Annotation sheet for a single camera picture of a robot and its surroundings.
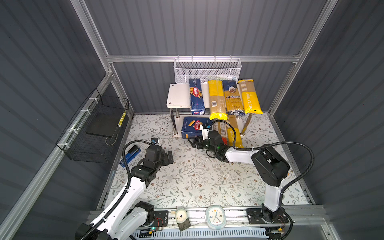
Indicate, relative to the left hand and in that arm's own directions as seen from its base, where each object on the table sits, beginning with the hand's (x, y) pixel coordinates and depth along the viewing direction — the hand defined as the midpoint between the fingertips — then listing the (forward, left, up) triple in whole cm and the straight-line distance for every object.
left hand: (163, 153), depth 82 cm
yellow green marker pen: (+14, +22, +13) cm, 29 cm away
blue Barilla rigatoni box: (+20, -16, -1) cm, 26 cm away
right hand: (+10, -17, -2) cm, 20 cm away
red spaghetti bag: (+20, -38, -4) cm, 43 cm away
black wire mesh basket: (+4, +33, +14) cm, 36 cm away
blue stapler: (+9, +21, -10) cm, 25 cm away
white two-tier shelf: (+19, -10, +21) cm, 30 cm away
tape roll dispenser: (-30, -10, -7) cm, 33 cm away
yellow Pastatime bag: (+31, -50, -7) cm, 60 cm away
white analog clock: (-30, -26, -11) cm, 41 cm away
